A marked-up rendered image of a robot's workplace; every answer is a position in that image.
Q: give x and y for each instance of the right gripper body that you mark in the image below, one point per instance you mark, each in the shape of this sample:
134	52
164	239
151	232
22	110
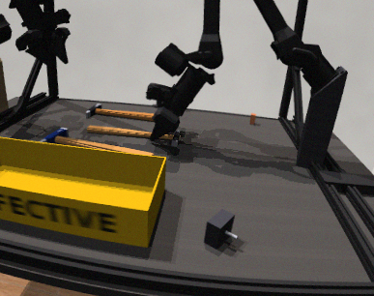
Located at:
29	38

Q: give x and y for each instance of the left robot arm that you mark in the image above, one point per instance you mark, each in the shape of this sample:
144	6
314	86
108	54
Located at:
286	44

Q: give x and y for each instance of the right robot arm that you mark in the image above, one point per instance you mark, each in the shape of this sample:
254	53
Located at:
26	6

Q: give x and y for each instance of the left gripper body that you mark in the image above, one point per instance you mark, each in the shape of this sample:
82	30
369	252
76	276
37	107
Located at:
179	102

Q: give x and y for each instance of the yellow bin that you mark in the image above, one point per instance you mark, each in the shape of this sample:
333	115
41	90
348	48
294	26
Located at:
49	178

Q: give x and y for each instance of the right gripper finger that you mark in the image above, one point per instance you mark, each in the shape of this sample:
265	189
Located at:
59	49
39	51

